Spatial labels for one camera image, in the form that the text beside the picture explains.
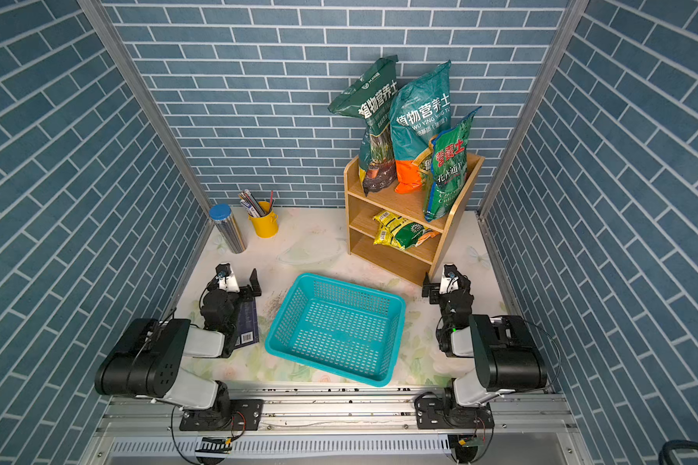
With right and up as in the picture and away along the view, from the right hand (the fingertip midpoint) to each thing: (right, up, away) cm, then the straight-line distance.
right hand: (446, 274), depth 91 cm
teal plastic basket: (-34, -17, -2) cm, 38 cm away
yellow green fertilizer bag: (-16, +14, -4) cm, 22 cm away
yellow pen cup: (-64, +16, +19) cm, 69 cm away
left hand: (-63, +1, -1) cm, 63 cm away
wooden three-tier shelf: (-10, +4, -4) cm, 12 cm away
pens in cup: (-65, +23, +9) cm, 70 cm away
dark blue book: (-62, -17, -3) cm, 64 cm away
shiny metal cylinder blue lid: (-72, +19, +2) cm, 75 cm away
